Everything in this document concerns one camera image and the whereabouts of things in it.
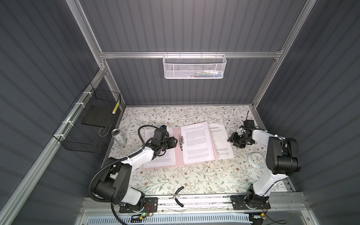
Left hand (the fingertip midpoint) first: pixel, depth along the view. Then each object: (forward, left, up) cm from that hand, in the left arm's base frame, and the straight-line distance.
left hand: (175, 141), depth 90 cm
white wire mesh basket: (+67, -19, +14) cm, 71 cm away
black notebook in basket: (+7, +42, +20) cm, 47 cm away
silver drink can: (+2, +35, +1) cm, 35 cm away
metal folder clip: (+3, -4, -6) cm, 8 cm away
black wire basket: (-1, +46, +19) cm, 50 cm away
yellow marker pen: (+10, +35, +19) cm, 41 cm away
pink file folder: (-6, -2, -7) cm, 9 cm away
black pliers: (-30, +1, -9) cm, 31 cm away
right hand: (+1, -40, -6) cm, 40 cm away
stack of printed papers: (-1, -19, -4) cm, 20 cm away
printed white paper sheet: (-9, +5, -8) cm, 13 cm away
